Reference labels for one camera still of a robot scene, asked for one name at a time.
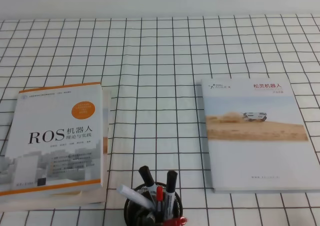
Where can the white paint marker pen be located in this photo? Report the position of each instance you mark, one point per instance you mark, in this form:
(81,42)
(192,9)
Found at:
(136,197)

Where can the black mesh pen holder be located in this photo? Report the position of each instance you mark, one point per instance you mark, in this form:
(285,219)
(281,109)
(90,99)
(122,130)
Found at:
(132,211)

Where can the red capped pen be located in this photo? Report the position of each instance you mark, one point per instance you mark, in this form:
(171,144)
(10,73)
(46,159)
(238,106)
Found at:
(159,199)

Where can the red pen at rim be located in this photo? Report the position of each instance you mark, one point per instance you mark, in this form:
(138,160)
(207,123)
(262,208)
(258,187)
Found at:
(179,221)

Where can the black marker right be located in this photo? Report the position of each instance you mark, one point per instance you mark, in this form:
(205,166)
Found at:
(170,191)

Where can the black marker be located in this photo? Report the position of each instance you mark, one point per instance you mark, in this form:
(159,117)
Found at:
(170,191)
(145,173)

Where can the black marker left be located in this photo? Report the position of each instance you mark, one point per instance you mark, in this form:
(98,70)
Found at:
(145,173)

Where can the white AgileX product brochure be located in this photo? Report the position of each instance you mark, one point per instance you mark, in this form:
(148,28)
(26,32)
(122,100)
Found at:
(257,139)

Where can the book under ROS textbook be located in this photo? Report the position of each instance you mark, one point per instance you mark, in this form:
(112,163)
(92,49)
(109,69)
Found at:
(95,197)

